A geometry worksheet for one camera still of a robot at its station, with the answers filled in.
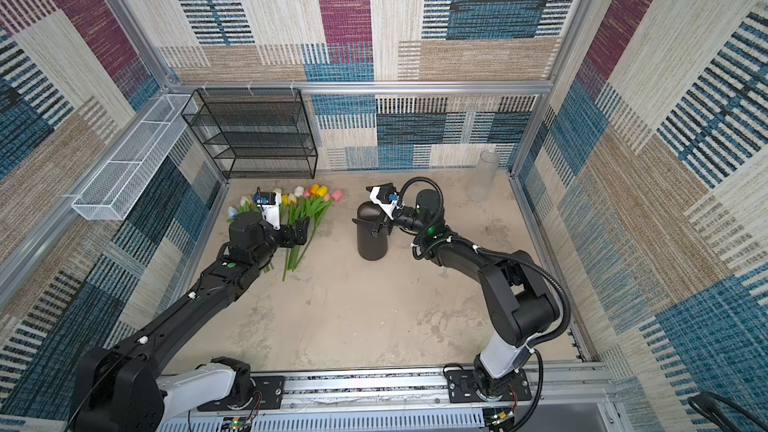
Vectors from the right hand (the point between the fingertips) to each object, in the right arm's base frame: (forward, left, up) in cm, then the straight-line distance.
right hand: (362, 204), depth 81 cm
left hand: (0, +19, -2) cm, 19 cm away
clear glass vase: (+21, -39, -18) cm, 48 cm away
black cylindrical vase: (-1, -1, -19) cm, 19 cm away
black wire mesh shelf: (+40, +41, -6) cm, 57 cm away
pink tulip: (+22, +12, -21) cm, 33 cm away
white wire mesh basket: (-3, +57, +11) cm, 58 cm away
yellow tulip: (+15, +21, -19) cm, 32 cm away
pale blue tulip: (+14, +47, -20) cm, 53 cm away
